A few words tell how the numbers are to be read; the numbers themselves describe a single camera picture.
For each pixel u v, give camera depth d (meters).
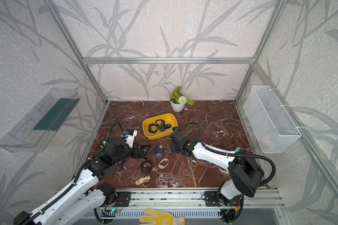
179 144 0.64
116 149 0.59
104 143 0.57
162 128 1.02
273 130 0.61
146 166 0.85
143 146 0.68
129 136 0.68
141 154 0.68
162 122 1.04
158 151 0.91
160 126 1.02
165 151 0.91
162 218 0.68
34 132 0.64
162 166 0.83
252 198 0.43
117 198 0.72
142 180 0.78
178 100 1.02
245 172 0.43
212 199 0.74
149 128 1.00
